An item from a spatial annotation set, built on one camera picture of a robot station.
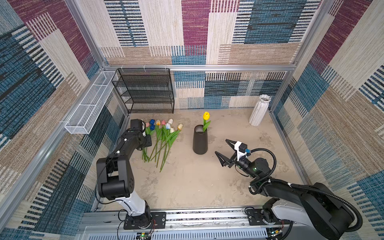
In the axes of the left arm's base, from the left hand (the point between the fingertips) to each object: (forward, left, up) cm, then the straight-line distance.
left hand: (145, 139), depth 93 cm
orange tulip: (+11, -5, -8) cm, 14 cm away
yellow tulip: (-2, -36, +23) cm, 42 cm away
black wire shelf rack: (+37, +5, +9) cm, 38 cm away
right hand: (-13, -43, +12) cm, 47 cm away
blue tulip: (+18, 0, -8) cm, 19 cm away
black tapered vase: (-2, -34, -5) cm, 34 cm away
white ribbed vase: (+16, -73, +7) cm, 75 cm away
